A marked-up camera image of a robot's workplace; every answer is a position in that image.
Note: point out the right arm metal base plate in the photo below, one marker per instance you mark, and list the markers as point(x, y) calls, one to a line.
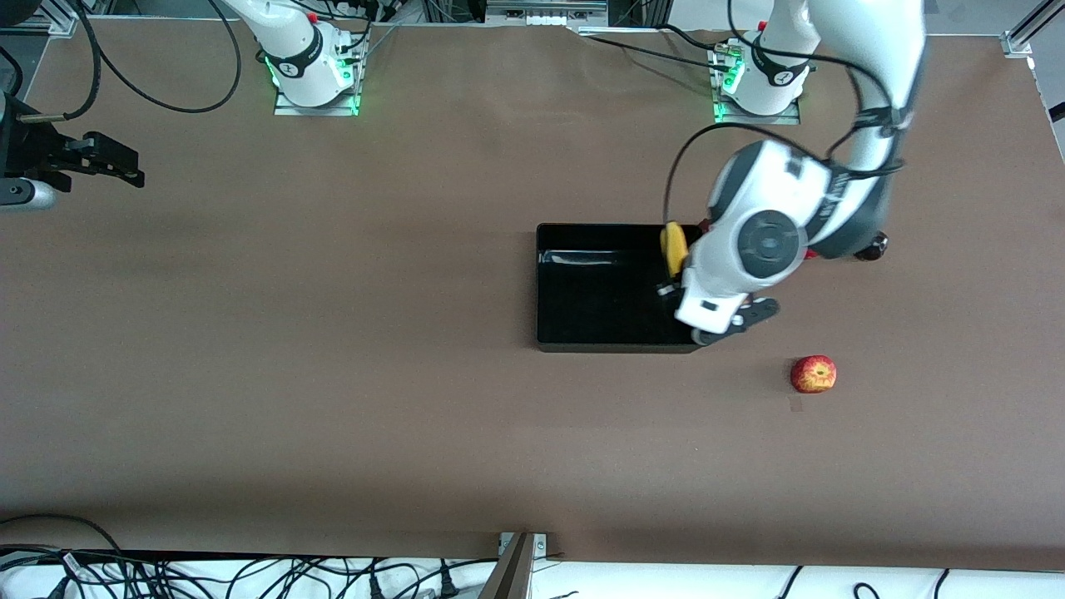
point(287, 109)

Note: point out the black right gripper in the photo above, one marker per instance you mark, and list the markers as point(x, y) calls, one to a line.
point(32, 150)

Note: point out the red yellow apple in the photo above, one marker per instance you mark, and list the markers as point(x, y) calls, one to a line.
point(814, 374)

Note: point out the black plastic tray box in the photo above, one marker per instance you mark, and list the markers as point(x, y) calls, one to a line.
point(599, 308)

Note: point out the yellow banana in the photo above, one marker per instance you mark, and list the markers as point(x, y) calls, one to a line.
point(673, 248)

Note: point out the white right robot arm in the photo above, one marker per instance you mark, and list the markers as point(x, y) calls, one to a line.
point(291, 42)

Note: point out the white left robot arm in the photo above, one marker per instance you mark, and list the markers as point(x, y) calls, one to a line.
point(770, 241)

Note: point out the aluminium post with bracket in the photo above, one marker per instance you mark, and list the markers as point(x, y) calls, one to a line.
point(509, 574)

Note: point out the aluminium frame profile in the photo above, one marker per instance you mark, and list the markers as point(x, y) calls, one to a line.
point(60, 21)
point(1022, 40)

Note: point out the silver metal box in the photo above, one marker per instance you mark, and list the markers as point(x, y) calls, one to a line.
point(545, 10)

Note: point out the dark purple mangosteen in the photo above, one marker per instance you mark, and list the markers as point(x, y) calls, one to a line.
point(875, 248)

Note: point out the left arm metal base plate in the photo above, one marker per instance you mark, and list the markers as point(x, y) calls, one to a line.
point(786, 118)

